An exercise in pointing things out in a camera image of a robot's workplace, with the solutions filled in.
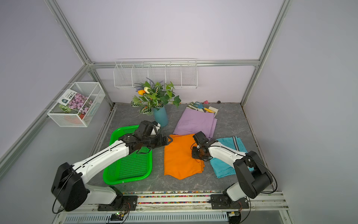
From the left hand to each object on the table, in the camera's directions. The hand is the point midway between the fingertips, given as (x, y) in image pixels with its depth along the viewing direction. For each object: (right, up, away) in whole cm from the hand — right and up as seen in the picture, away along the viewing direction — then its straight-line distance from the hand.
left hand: (167, 142), depth 80 cm
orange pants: (+6, -13, +7) cm, 16 cm away
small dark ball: (+41, +28, +44) cm, 67 cm away
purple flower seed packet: (-48, +23, -5) cm, 53 cm away
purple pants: (+16, +12, +25) cm, 32 cm away
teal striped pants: (+32, -16, +1) cm, 36 cm away
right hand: (+16, -10, +10) cm, 21 cm away
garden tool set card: (+22, +23, +37) cm, 49 cm away
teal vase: (-7, +15, +20) cm, 26 cm away
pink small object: (+29, +28, +44) cm, 60 cm away
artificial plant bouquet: (-7, +27, -3) cm, 28 cm away
